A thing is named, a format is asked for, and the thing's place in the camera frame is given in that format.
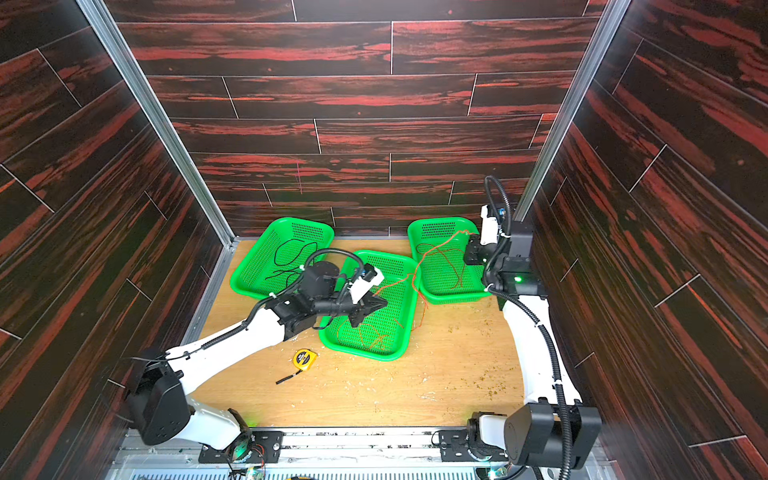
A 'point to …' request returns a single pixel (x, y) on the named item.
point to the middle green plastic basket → (386, 333)
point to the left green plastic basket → (279, 254)
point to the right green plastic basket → (437, 277)
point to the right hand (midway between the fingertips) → (480, 234)
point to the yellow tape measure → (303, 359)
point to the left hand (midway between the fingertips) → (388, 303)
